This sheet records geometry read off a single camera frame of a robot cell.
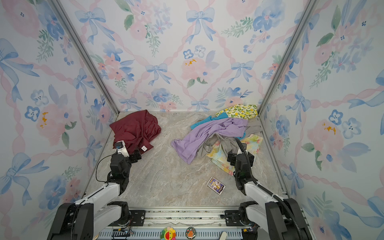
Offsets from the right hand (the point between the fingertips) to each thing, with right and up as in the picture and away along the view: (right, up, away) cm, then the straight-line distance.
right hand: (240, 150), depth 88 cm
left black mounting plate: (-55, -31, -13) cm, 65 cm away
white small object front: (-14, -35, -20) cm, 43 cm away
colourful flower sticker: (-39, -35, -19) cm, 56 cm away
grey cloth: (+18, +14, +25) cm, 34 cm away
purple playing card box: (-15, -19, -4) cm, 24 cm away
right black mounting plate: (-8, -31, -15) cm, 35 cm away
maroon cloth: (-64, +12, +9) cm, 66 cm away
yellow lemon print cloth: (+9, +26, +26) cm, 38 cm away
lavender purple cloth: (-32, +2, +6) cm, 33 cm away
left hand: (-64, +3, -2) cm, 64 cm away
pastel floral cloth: (+13, +4, +12) cm, 18 cm away
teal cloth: (-7, +22, +26) cm, 35 cm away
